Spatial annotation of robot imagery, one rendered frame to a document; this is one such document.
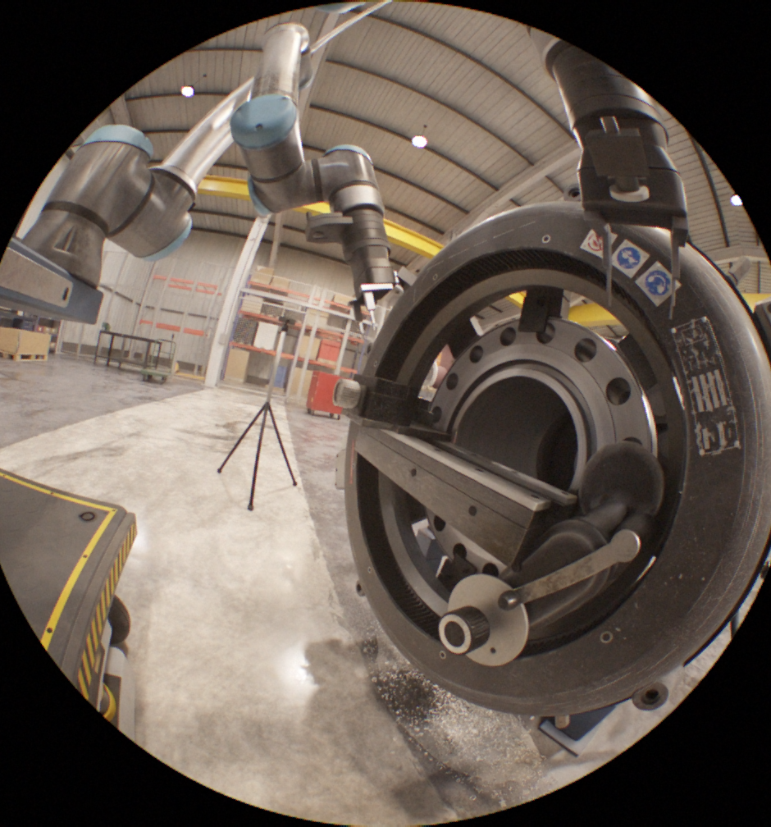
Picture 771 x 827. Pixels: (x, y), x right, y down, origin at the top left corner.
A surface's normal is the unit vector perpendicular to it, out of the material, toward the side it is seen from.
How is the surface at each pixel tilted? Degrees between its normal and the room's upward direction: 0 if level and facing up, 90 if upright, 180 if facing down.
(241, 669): 0
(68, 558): 0
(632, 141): 155
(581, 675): 90
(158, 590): 0
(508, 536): 90
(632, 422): 90
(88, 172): 90
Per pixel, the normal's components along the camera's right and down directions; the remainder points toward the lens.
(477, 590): -0.86, -0.17
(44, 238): 0.73, -0.15
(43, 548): 0.22, -0.97
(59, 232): 0.87, -0.13
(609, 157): -0.58, 0.80
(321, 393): 0.52, 0.16
